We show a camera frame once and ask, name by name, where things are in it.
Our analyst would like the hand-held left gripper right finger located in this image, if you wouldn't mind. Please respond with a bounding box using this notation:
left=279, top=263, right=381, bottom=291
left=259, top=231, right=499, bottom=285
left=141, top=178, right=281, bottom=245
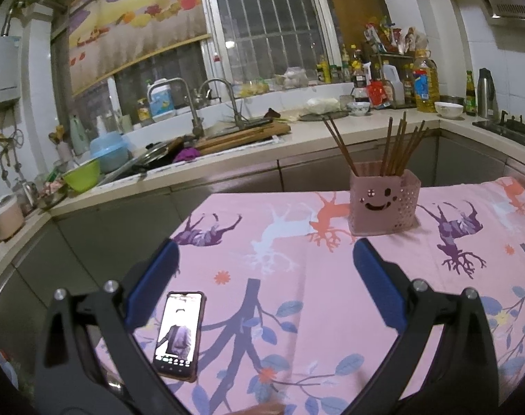
left=340, top=238, right=502, bottom=415

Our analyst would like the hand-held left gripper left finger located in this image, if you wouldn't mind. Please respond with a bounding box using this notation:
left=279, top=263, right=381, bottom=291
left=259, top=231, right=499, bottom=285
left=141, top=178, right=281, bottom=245
left=33, top=238, right=189, bottom=415

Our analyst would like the pink plastic utensil holder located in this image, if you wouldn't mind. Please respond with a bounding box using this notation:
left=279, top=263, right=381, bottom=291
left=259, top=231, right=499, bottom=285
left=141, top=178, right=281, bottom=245
left=348, top=168, right=421, bottom=236

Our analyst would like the bundle of wooden chopsticks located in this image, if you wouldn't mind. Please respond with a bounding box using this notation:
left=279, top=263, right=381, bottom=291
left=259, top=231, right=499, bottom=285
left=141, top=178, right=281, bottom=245
left=322, top=111, right=429, bottom=178

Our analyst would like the black smartphone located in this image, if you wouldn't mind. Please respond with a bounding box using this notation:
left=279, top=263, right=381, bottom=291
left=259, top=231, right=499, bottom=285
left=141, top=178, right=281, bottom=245
left=153, top=290, right=207, bottom=383

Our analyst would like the pink printed tablecloth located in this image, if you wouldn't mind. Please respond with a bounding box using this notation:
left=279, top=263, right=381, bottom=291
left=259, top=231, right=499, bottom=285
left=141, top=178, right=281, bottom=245
left=93, top=177, right=525, bottom=415

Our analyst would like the green plastic bowl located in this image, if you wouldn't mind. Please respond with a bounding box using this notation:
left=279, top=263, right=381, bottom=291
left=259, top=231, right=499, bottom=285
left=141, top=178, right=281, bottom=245
left=62, top=158, right=102, bottom=193

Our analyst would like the dark pot with lid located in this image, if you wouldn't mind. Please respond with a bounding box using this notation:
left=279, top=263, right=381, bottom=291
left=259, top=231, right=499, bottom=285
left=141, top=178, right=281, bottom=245
left=133, top=140, right=181, bottom=169

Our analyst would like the purple cloth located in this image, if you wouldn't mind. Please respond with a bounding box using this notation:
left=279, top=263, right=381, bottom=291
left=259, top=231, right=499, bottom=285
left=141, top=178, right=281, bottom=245
left=172, top=147, right=201, bottom=164

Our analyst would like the blue plastic basin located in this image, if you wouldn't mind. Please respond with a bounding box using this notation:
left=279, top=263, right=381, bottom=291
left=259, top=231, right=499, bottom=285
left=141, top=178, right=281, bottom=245
left=89, top=134, right=129, bottom=174

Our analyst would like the pale pink rice cooker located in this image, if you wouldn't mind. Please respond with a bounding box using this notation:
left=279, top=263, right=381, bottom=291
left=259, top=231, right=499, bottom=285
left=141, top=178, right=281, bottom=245
left=0, top=194, right=25, bottom=241

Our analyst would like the black gas stove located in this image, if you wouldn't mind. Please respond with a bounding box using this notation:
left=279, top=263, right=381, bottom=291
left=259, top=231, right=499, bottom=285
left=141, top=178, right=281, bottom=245
left=472, top=114, right=525, bottom=152

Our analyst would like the small yellow bottle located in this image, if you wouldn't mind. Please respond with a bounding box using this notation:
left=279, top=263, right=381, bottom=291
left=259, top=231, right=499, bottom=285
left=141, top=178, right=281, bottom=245
left=137, top=97, right=153, bottom=126

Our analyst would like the wooden cutting board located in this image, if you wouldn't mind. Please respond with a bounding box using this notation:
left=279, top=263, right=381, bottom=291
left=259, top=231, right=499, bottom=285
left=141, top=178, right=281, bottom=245
left=197, top=121, right=291, bottom=155

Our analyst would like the tall steel faucet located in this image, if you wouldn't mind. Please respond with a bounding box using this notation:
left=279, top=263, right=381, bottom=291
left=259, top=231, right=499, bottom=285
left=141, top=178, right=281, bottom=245
left=147, top=78, right=205, bottom=139

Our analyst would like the dark round plate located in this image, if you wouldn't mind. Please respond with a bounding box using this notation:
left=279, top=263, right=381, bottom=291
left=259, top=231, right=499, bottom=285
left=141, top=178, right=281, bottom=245
left=299, top=110, right=350, bottom=122

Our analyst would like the white detergent jug blue label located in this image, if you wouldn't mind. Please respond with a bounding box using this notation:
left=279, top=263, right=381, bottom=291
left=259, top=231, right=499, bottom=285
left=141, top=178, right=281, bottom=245
left=147, top=80, right=176, bottom=122

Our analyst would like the white plastic bag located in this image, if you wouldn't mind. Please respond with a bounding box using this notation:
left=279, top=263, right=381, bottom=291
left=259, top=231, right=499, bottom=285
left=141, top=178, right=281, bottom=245
left=306, top=96, right=340, bottom=115

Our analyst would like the red packet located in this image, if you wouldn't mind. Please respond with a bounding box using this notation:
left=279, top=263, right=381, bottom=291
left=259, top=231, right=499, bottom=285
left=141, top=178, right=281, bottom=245
left=368, top=80, right=390, bottom=109

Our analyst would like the curved steel faucet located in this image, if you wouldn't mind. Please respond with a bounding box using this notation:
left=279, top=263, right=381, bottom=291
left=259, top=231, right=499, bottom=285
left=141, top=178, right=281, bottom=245
left=197, top=79, right=246, bottom=130

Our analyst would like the white plastic jug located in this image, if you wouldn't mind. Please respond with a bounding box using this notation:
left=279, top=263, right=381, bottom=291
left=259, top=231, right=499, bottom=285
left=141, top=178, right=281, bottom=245
left=381, top=64, right=406, bottom=107

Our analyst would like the steel thermos kettle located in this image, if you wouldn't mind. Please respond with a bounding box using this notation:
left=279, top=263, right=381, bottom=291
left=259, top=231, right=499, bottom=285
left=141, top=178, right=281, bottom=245
left=478, top=68, right=499, bottom=119

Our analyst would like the dark bottle with green label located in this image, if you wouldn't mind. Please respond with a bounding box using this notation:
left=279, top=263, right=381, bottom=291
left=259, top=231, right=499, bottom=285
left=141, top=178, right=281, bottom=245
left=465, top=70, right=478, bottom=117

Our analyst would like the dark sauce bottle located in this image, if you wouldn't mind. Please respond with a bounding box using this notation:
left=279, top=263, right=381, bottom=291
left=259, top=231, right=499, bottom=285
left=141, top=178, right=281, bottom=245
left=352, top=63, right=371, bottom=102

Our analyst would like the yellow cooking oil bottle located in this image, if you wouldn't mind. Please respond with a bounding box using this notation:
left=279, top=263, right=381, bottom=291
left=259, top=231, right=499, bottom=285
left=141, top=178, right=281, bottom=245
left=413, top=49, right=440, bottom=114

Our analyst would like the clear plastic container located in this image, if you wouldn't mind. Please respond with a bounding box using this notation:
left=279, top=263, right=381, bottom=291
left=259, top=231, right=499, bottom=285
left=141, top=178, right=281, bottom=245
left=282, top=67, right=310, bottom=89

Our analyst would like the wooden rack of seasoning packets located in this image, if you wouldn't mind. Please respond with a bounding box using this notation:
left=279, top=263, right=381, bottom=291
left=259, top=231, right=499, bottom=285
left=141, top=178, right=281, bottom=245
left=364, top=21, right=429, bottom=59

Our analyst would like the fruit printed window blind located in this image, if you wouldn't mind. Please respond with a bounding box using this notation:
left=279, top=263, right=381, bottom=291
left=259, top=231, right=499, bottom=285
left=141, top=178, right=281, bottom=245
left=67, top=0, right=211, bottom=96

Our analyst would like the brown cardboard panel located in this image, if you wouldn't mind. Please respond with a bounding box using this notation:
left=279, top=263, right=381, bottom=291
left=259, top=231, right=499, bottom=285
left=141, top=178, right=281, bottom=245
left=325, top=0, right=386, bottom=59

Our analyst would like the barred window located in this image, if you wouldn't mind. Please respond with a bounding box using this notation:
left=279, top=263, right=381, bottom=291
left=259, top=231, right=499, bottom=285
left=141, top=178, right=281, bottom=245
left=204, top=0, right=338, bottom=85

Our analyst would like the silver exhaust pipe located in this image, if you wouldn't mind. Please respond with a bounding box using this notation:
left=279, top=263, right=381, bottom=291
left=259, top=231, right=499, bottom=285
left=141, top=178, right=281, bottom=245
left=0, top=0, right=68, bottom=37

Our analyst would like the white wall water heater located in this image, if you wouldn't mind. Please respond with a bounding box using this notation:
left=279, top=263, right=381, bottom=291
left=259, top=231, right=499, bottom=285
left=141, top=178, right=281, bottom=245
left=0, top=35, right=23, bottom=109

